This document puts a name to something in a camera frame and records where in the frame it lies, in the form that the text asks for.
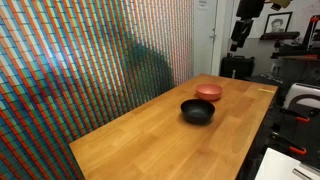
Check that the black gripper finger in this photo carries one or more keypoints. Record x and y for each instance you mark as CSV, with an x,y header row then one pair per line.
x,y
237,33
249,28

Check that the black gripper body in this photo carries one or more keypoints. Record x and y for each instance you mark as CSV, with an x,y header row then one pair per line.
x,y
250,8

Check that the black bowl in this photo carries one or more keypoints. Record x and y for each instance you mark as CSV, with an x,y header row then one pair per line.
x,y
197,111

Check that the pink bowl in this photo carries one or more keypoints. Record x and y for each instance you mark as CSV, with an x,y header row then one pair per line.
x,y
209,91

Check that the framed portrait picture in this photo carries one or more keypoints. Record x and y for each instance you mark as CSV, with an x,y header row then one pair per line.
x,y
278,22

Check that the white door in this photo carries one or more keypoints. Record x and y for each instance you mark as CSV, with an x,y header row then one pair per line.
x,y
206,40

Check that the black hard case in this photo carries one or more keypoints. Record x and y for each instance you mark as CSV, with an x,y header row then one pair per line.
x,y
237,66

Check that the white paper door sign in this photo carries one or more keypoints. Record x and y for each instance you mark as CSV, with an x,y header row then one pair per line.
x,y
202,4

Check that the black stand with red top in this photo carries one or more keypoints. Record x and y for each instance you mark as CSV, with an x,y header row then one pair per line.
x,y
310,31

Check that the yellow tape strip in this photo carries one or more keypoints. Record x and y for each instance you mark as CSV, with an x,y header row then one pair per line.
x,y
266,90

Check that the white rounded appliance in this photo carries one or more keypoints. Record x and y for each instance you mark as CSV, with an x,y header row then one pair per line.
x,y
301,94

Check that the white box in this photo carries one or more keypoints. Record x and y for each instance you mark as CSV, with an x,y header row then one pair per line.
x,y
283,166

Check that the colourful striped backdrop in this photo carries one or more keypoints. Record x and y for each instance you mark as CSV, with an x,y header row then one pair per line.
x,y
83,73

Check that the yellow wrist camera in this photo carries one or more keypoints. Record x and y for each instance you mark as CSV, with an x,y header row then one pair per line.
x,y
280,4

